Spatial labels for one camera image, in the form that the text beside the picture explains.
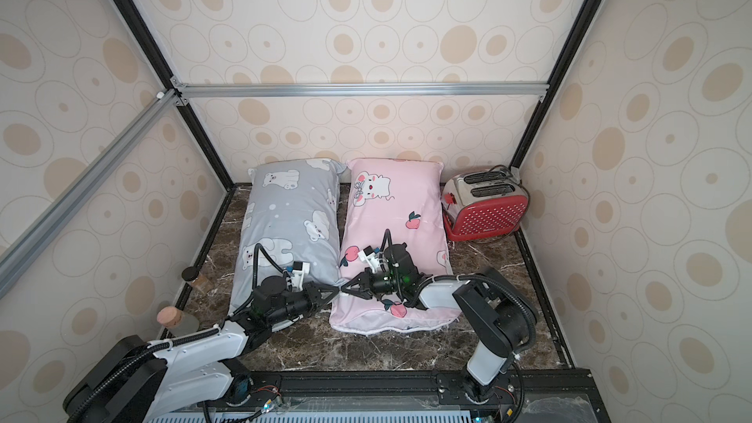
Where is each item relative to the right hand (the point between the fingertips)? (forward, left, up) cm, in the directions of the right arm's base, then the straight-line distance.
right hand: (353, 287), depth 81 cm
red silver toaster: (+27, -39, +6) cm, 48 cm away
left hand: (-3, +1, +2) cm, 4 cm away
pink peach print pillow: (+32, -14, +2) cm, 35 cm away
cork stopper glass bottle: (-12, +45, 0) cm, 46 cm away
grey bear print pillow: (+23, +21, +6) cm, 32 cm away
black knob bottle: (+3, +49, -1) cm, 49 cm away
